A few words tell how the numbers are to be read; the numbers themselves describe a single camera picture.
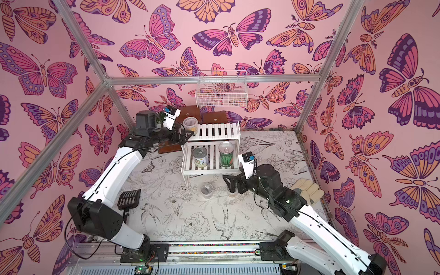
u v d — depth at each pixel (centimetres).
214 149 95
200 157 82
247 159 58
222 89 95
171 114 66
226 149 80
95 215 41
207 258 73
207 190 87
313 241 46
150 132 60
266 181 50
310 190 89
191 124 78
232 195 90
